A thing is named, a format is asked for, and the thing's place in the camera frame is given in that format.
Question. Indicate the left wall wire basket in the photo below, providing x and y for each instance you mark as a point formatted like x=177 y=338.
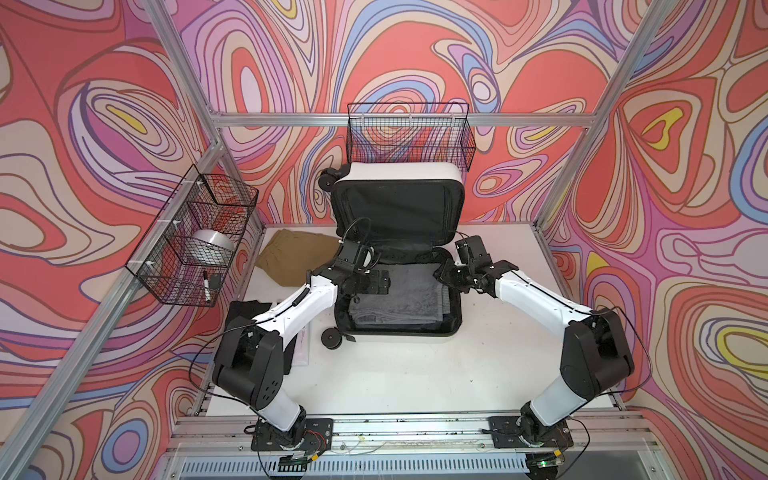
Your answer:
x=213 y=201

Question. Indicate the wall wire basket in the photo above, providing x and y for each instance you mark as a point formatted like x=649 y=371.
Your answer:
x=213 y=201
x=416 y=132

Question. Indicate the khaki folded garment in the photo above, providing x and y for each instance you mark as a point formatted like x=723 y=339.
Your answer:
x=289 y=255

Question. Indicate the back wall wire basket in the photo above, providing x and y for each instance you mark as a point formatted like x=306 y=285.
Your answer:
x=416 y=132

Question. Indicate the black garment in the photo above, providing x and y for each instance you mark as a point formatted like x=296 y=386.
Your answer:
x=251 y=309

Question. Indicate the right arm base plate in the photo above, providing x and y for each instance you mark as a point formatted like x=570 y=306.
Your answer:
x=510 y=432

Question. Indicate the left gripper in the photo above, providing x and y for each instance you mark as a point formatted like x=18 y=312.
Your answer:
x=374 y=287

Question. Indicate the black marker pen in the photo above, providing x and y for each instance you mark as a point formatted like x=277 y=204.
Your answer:
x=206 y=288

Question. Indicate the green circuit board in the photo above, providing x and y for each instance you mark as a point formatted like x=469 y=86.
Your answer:
x=298 y=462

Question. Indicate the aluminium front rail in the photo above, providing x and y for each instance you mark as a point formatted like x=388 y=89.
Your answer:
x=464 y=432

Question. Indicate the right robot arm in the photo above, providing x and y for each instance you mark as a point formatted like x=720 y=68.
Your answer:
x=595 y=354

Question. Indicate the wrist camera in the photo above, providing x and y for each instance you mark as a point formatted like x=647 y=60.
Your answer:
x=363 y=257
x=471 y=248

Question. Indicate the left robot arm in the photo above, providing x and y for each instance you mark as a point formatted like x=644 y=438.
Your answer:
x=249 y=362

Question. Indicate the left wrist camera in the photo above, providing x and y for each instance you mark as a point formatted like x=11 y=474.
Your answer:
x=363 y=257

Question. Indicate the black and white suitcase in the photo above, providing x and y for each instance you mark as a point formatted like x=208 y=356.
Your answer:
x=408 y=213

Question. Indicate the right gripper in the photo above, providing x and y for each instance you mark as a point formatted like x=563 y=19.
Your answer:
x=442 y=272

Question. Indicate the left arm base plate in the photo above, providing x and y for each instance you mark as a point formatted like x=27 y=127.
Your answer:
x=311 y=435

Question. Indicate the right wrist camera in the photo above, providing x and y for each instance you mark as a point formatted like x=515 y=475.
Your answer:
x=471 y=248

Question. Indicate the clear plastic bag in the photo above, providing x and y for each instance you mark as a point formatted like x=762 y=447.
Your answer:
x=301 y=356

